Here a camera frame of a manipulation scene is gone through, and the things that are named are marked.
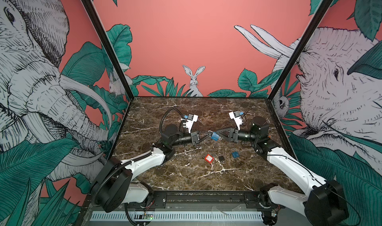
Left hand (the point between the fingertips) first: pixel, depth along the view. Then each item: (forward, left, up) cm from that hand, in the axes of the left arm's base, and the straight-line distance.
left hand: (211, 135), depth 68 cm
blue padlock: (+1, -2, -2) cm, 3 cm away
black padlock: (-1, -9, -27) cm, 28 cm away
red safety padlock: (-1, -1, -27) cm, 27 cm away
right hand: (+1, -3, -1) cm, 4 cm away
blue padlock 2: (+1, -18, -27) cm, 33 cm away
